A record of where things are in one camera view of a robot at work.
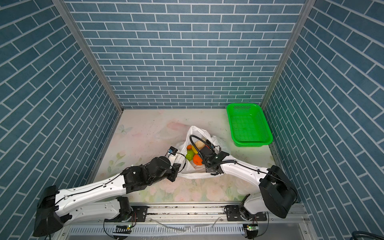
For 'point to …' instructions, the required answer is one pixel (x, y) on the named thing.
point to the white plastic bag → (188, 169)
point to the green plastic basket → (248, 126)
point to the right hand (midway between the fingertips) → (212, 164)
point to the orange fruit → (197, 160)
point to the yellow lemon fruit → (194, 149)
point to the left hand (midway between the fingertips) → (181, 167)
